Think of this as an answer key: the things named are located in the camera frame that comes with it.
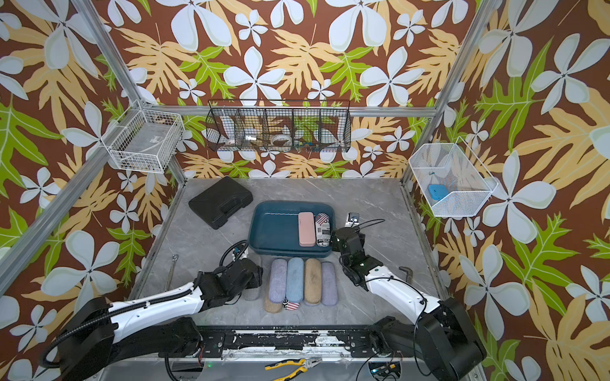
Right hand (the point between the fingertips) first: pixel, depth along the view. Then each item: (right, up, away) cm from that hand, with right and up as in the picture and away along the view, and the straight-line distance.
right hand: (341, 229), depth 87 cm
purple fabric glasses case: (-23, -17, -6) cm, 29 cm away
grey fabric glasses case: (-31, -21, -8) cm, 39 cm away
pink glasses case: (-13, -1, +11) cm, 17 cm away
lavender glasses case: (-5, -21, -4) cm, 22 cm away
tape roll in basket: (-24, +36, +12) cm, 45 cm away
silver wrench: (-66, -12, +6) cm, 67 cm away
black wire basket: (-24, +42, +10) cm, 50 cm away
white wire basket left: (-72, +33, -2) cm, 79 cm away
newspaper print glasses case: (-6, -1, +11) cm, 13 cm away
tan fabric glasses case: (-11, -17, -7) cm, 21 cm away
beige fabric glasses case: (-25, -25, -8) cm, 36 cm away
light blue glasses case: (-17, -17, -7) cm, 25 cm away
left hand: (-30, -14, -2) cm, 33 cm away
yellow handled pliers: (-13, -39, -17) cm, 44 cm away
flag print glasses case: (-19, -25, -7) cm, 32 cm away
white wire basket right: (+39, +18, -3) cm, 43 cm away
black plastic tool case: (-52, +11, +18) cm, 56 cm away
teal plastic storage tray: (-27, -1, +13) cm, 30 cm away
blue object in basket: (+32, +14, -7) cm, 36 cm away
